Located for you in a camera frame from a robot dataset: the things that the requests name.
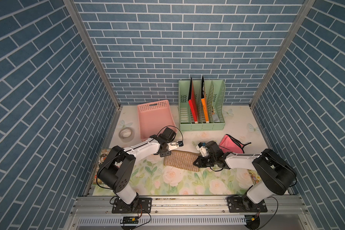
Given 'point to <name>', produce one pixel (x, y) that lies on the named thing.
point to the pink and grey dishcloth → (228, 144)
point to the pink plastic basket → (154, 116)
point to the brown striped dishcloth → (183, 159)
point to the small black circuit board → (130, 220)
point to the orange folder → (203, 100)
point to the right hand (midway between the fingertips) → (194, 164)
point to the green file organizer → (215, 95)
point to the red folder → (192, 102)
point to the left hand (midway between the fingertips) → (168, 147)
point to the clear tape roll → (126, 134)
